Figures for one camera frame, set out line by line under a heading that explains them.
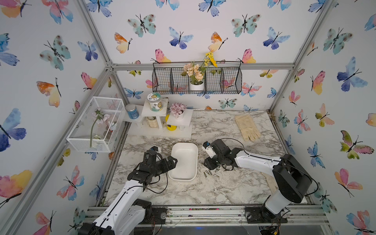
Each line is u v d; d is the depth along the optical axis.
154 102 0.84
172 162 0.74
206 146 0.80
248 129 1.08
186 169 0.90
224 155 0.68
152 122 1.04
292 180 0.45
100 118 0.75
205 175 0.88
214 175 0.87
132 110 0.89
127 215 0.57
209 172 0.89
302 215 0.75
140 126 1.09
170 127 1.03
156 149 0.78
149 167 0.63
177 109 0.87
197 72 0.81
